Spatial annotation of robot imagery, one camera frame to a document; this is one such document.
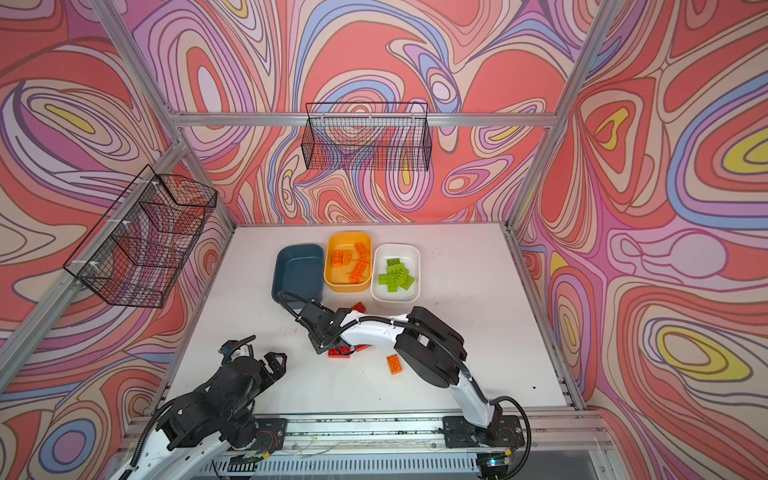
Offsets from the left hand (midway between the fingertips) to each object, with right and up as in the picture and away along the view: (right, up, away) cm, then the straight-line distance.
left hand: (284, 363), depth 78 cm
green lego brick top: (+31, +24, +24) cm, 46 cm away
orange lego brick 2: (+18, +30, +32) cm, 48 cm away
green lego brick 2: (+29, +17, +22) cm, 41 cm away
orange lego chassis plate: (+18, +24, +26) cm, 39 cm away
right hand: (+10, +2, +11) cm, 15 cm away
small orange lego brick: (+13, +28, +29) cm, 42 cm away
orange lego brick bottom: (+9, +28, +30) cm, 42 cm away
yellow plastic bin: (+10, +21, +27) cm, 36 cm away
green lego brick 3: (+34, +19, +21) cm, 45 cm away
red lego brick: (+18, +12, +17) cm, 28 cm away
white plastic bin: (+36, +28, +27) cm, 53 cm away
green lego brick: (+30, +26, +27) cm, 48 cm away
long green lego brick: (+28, +20, +24) cm, 42 cm away
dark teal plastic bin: (-6, +23, +31) cm, 40 cm away
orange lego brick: (+30, -2, +6) cm, 30 cm away
